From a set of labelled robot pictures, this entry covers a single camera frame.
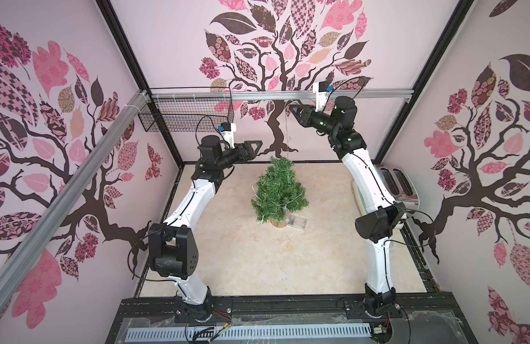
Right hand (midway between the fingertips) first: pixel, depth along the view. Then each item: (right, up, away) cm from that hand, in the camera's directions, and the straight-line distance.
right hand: (290, 104), depth 71 cm
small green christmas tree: (-4, -31, +2) cm, 31 cm away
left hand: (-13, -13, +8) cm, 20 cm away
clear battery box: (+5, -45, +24) cm, 52 cm away
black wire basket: (-45, +6, +24) cm, 51 cm away
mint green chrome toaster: (+49, -27, +18) cm, 59 cm away
